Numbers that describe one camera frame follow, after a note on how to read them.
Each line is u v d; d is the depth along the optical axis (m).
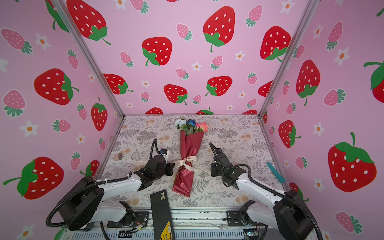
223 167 0.64
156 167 0.68
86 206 0.42
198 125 1.10
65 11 0.70
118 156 0.95
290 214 0.40
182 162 0.86
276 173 0.90
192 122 1.09
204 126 1.09
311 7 0.69
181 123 1.08
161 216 0.74
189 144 0.98
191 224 0.73
